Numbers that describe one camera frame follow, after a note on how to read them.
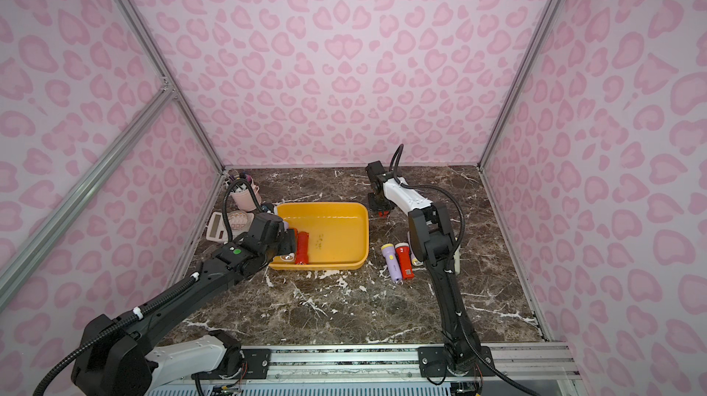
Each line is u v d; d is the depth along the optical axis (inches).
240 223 39.6
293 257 35.6
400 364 29.5
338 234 38.7
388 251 35.7
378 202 35.7
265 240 24.9
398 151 37.5
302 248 35.7
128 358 15.2
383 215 40.8
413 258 35.4
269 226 24.8
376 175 34.3
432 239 25.0
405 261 35.6
